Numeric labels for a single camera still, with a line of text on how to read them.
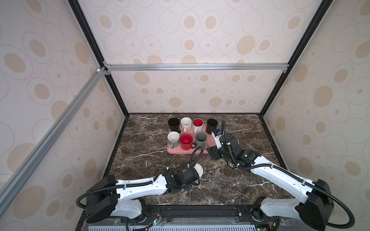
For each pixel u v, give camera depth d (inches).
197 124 42.1
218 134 27.0
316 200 15.4
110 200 15.7
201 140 36.2
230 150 22.6
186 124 39.6
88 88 29.5
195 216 29.1
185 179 23.3
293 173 18.1
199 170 31.9
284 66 36.2
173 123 40.7
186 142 39.0
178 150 39.1
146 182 19.3
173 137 38.1
